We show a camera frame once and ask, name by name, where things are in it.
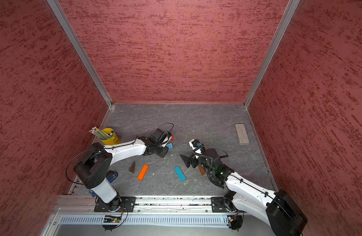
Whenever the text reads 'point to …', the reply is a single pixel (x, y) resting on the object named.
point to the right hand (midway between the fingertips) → (186, 153)
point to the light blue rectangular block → (169, 146)
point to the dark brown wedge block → (132, 167)
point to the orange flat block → (142, 172)
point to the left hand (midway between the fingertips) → (163, 152)
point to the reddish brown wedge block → (201, 170)
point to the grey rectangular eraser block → (242, 134)
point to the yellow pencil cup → (113, 139)
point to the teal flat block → (180, 173)
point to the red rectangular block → (172, 138)
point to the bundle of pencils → (100, 133)
